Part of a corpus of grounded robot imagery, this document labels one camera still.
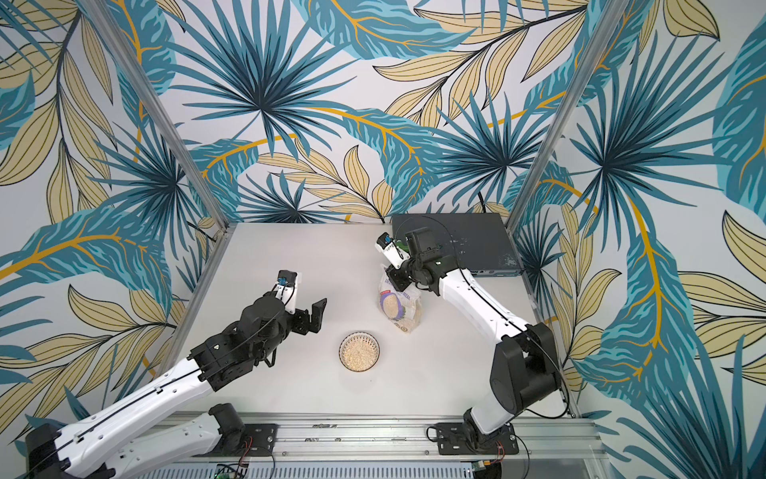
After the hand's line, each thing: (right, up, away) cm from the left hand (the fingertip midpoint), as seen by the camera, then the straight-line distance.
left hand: (308, 300), depth 74 cm
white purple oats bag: (+24, -4, +10) cm, 26 cm away
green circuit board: (-20, -41, -3) cm, 46 cm away
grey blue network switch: (+56, +16, +41) cm, 72 cm away
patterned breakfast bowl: (+12, -16, +10) cm, 22 cm away
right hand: (+15, +5, +9) cm, 18 cm away
